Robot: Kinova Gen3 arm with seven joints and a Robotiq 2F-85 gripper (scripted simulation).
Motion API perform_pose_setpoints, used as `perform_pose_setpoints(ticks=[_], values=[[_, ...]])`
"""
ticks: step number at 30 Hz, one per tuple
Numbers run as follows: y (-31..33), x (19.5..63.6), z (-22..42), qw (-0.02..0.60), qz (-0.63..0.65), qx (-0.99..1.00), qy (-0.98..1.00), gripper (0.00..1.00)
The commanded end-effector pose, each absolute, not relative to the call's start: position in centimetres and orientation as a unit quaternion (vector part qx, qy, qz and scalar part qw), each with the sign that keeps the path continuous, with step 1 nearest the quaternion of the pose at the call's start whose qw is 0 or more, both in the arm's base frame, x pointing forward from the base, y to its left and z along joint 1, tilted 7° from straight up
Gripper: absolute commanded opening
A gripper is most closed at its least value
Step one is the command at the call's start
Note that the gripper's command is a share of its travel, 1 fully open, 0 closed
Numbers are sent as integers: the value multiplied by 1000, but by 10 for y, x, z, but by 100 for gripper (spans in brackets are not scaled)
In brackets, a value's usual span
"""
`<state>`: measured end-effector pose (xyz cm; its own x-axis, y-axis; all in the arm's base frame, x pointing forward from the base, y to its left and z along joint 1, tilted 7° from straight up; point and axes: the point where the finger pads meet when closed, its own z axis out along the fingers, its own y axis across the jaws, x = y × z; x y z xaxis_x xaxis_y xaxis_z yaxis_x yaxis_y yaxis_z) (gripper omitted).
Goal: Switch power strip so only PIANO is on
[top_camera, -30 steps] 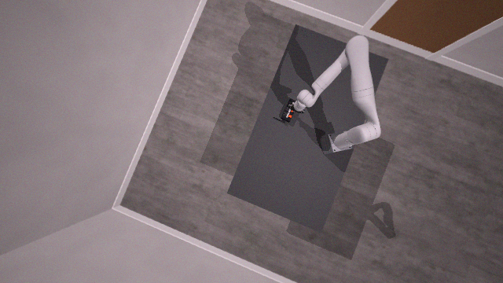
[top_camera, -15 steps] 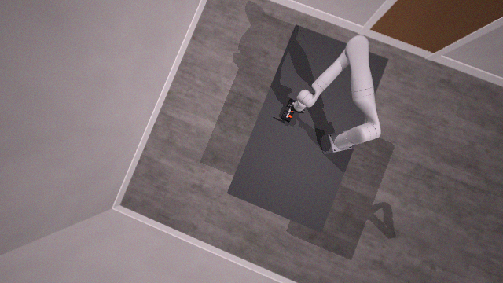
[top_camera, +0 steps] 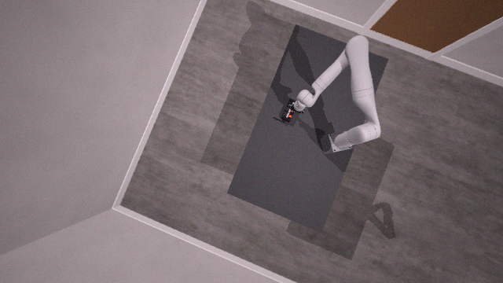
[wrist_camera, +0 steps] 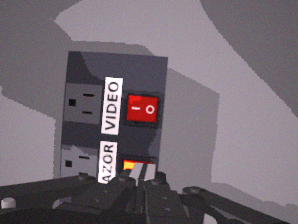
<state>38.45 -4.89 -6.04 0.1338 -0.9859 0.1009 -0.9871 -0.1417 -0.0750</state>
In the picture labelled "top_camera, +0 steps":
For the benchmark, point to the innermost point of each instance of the grey power strip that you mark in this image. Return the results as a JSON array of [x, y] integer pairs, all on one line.
[[287, 114]]

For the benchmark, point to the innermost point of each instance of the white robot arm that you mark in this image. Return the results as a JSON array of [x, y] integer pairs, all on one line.
[[355, 54]]

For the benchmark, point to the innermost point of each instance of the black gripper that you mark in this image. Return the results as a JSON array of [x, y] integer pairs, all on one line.
[[293, 110]]

